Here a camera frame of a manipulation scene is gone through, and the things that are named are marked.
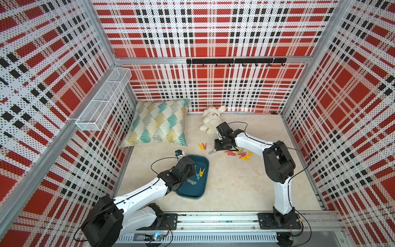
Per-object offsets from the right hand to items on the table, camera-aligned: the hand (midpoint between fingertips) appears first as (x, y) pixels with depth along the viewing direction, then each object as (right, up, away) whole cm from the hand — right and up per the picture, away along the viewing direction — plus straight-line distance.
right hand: (219, 145), depth 96 cm
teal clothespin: (-13, -17, -8) cm, 22 cm away
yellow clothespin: (-11, -15, -8) cm, 20 cm away
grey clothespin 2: (-16, -19, -12) cm, 28 cm away
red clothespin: (+15, -6, +1) cm, 16 cm away
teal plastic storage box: (-14, -20, -16) cm, 29 cm away
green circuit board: (-32, -39, -27) cm, 57 cm away
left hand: (-15, -10, -10) cm, 21 cm away
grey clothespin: (-4, -4, +2) cm, 7 cm away
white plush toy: (-4, +17, +6) cm, 18 cm away
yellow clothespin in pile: (+17, -8, 0) cm, 18 cm away
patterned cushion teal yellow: (-37, +14, -3) cm, 40 cm away
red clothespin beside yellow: (-9, -1, +6) cm, 11 cm away
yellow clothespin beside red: (-11, -1, +5) cm, 12 cm away
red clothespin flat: (+8, -5, +2) cm, 9 cm away
